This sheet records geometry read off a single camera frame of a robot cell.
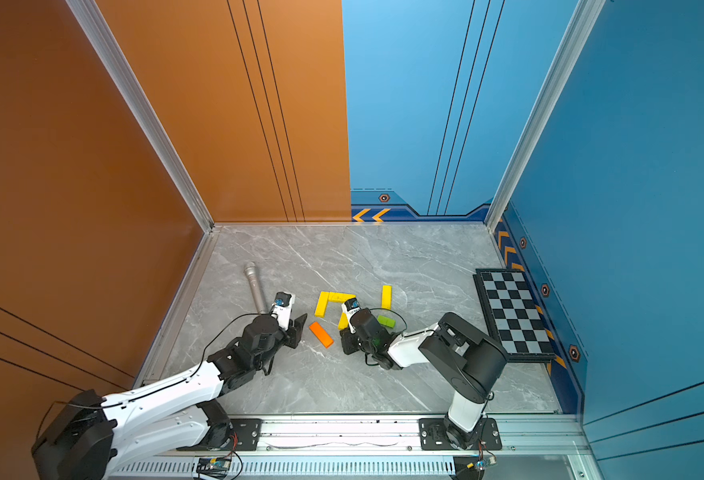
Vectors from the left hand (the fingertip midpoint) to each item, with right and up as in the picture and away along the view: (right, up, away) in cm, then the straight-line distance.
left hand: (301, 309), depth 84 cm
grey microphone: (-22, +10, +19) cm, 30 cm away
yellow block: (+4, -1, +13) cm, 14 cm away
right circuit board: (+42, -34, -14) cm, 56 cm away
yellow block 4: (+26, +1, +15) cm, 30 cm away
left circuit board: (-18, -36, -12) cm, 42 cm away
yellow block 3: (+11, -6, +8) cm, 15 cm away
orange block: (+5, -9, +6) cm, 12 cm away
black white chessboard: (+63, -3, +8) cm, 64 cm away
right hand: (+11, -9, +8) cm, 16 cm away
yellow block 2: (+10, +1, +14) cm, 17 cm away
